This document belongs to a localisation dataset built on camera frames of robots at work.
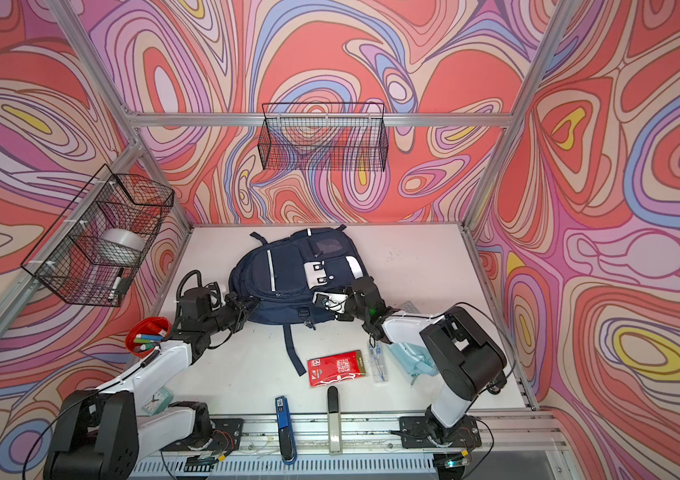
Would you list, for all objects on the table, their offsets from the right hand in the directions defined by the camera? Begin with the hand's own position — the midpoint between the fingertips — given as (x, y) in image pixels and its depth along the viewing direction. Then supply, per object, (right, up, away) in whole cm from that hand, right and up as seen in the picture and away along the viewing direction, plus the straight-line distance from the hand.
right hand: (331, 297), depth 91 cm
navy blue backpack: (-14, +7, +1) cm, 16 cm away
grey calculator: (+25, -4, +5) cm, 26 cm away
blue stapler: (-10, -35, -19) cm, 41 cm away
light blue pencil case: (+23, -17, -8) cm, 30 cm away
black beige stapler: (+1, -29, -19) cm, 35 cm away
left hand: (-19, 0, -6) cm, 20 cm away
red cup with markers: (-50, -8, -12) cm, 52 cm away
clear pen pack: (+14, -18, -6) cm, 24 cm away
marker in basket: (-52, +6, -19) cm, 56 cm away
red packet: (-1, -19, -7) cm, 21 cm away
